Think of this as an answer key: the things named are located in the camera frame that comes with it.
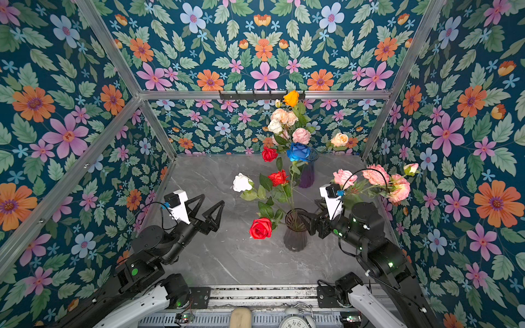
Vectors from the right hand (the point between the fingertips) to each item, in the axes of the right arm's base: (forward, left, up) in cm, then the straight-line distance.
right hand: (308, 205), depth 61 cm
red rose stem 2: (+7, +8, -2) cm, 10 cm away
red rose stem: (+20, +12, +3) cm, 24 cm away
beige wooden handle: (-26, +22, -28) cm, 44 cm away
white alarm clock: (-25, +2, -32) cm, 40 cm away
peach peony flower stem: (+39, +4, +4) cm, 40 cm away
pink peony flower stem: (+33, -1, 0) cm, 33 cm away
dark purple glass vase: (-4, +4, -12) cm, 13 cm away
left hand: (+1, +28, +4) cm, 28 cm away
